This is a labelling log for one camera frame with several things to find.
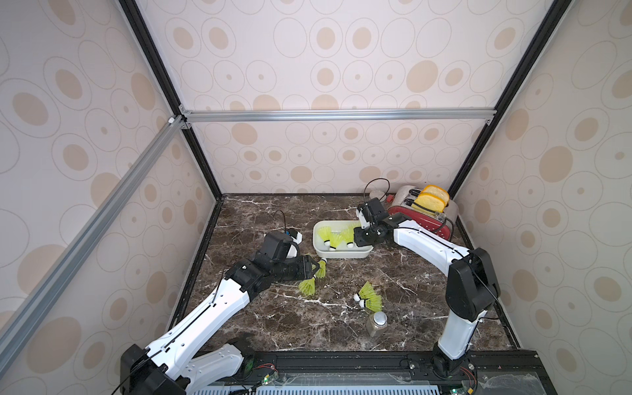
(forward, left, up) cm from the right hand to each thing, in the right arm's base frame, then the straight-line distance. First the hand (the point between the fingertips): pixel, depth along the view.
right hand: (353, 241), depth 91 cm
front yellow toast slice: (+11, -27, +11) cm, 31 cm away
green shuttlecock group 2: (-14, +17, -10) cm, 24 cm away
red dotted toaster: (+4, -29, +6) cm, 30 cm away
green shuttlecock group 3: (+6, +9, -7) cm, 12 cm away
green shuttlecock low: (-21, -7, -7) cm, 23 cm away
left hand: (-17, +11, +10) cm, 23 cm away
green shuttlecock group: (-7, +11, -9) cm, 16 cm away
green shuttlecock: (-16, -4, -7) cm, 18 cm away
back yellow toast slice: (+16, -31, +11) cm, 36 cm away
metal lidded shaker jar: (-29, -6, -1) cm, 29 cm away
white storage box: (+2, +4, -10) cm, 11 cm away
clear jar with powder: (+22, -11, +3) cm, 25 cm away
